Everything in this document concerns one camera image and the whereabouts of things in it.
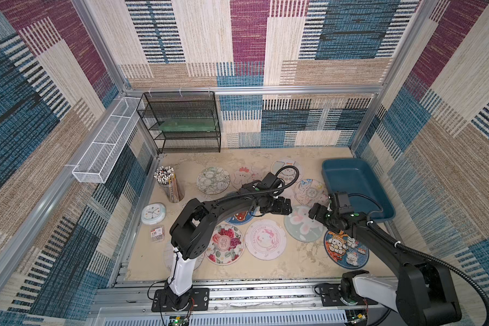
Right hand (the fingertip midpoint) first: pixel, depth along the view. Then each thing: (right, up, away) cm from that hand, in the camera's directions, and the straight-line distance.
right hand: (319, 218), depth 88 cm
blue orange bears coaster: (+10, -13, -4) cm, 16 cm away
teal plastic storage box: (+14, +11, -10) cm, 21 cm away
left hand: (-14, +4, -1) cm, 15 cm away
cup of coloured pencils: (-64, +18, -3) cm, 67 cm away
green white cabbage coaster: (-48, +16, +19) cm, 54 cm away
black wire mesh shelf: (-63, +45, +15) cm, 79 cm away
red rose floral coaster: (-39, -11, -2) cm, 41 cm away
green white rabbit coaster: (-7, -5, +3) cm, 9 cm away
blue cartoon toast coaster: (-33, -1, +6) cm, 34 cm away
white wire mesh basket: (-82, +23, -19) cm, 87 cm away
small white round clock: (-73, +1, +5) cm, 73 cm away
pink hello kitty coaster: (-23, -9, -1) cm, 25 cm away
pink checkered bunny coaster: (-31, +19, +22) cm, 43 cm away
